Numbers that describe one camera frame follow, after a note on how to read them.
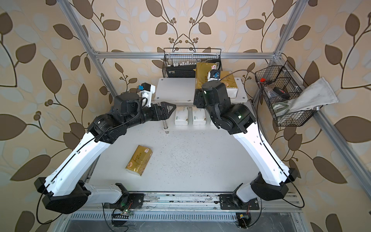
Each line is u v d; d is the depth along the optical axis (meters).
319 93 0.59
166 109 0.53
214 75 0.48
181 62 0.84
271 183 0.39
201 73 0.58
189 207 0.74
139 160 0.83
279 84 0.85
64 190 0.38
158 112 0.52
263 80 0.83
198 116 0.96
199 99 0.52
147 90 0.52
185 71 0.84
